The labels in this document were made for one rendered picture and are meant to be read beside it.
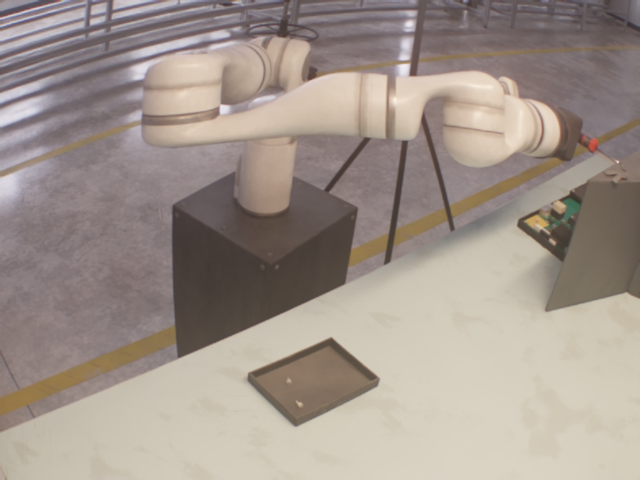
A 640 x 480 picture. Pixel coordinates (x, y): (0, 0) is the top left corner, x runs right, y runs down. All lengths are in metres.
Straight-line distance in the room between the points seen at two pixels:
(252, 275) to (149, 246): 1.47
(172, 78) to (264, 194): 0.55
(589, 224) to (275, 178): 0.59
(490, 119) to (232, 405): 0.38
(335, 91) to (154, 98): 0.19
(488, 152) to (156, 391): 0.41
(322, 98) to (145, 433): 0.38
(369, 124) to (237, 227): 0.56
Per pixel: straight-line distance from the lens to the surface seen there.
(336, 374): 0.73
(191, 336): 1.40
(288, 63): 1.09
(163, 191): 2.94
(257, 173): 1.18
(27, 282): 2.51
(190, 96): 0.70
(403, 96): 0.67
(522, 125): 0.75
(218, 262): 1.22
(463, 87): 0.67
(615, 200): 0.86
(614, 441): 0.77
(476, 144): 0.67
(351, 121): 0.68
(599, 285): 0.95
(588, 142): 0.99
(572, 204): 1.18
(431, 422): 0.71
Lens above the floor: 1.52
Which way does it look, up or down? 34 degrees down
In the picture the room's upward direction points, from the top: 8 degrees clockwise
